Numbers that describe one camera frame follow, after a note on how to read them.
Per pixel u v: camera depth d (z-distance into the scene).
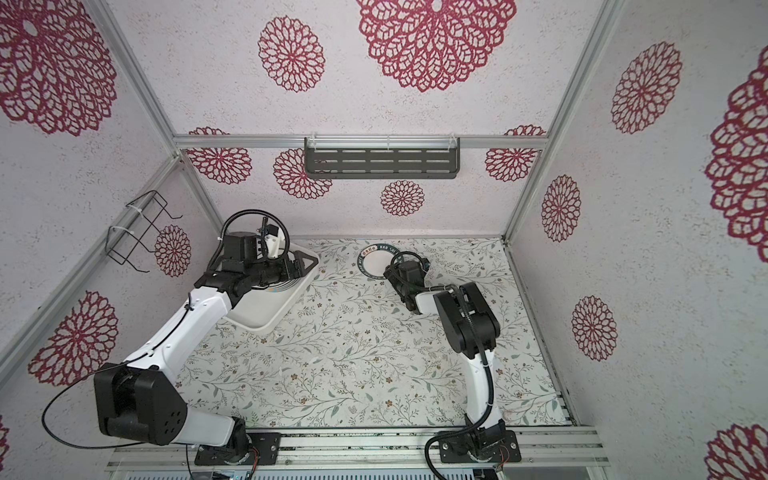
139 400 0.41
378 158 0.95
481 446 0.65
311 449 0.75
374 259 1.17
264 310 0.93
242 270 0.63
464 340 0.56
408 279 0.84
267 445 0.73
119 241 0.72
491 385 0.60
